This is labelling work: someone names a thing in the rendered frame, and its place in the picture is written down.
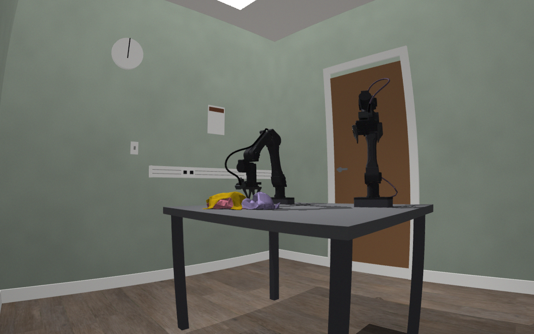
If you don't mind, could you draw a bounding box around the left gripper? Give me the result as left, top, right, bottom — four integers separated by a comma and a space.
352, 106, 383, 144

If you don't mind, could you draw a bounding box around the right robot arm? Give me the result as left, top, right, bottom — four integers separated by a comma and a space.
236, 129, 294, 199

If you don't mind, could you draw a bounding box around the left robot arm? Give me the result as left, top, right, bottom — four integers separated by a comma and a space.
354, 90, 393, 199

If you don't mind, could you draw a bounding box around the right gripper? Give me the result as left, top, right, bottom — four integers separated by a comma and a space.
239, 173, 261, 198

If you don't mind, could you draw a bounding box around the yellow cloth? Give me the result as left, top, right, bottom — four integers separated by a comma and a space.
204, 192, 246, 210

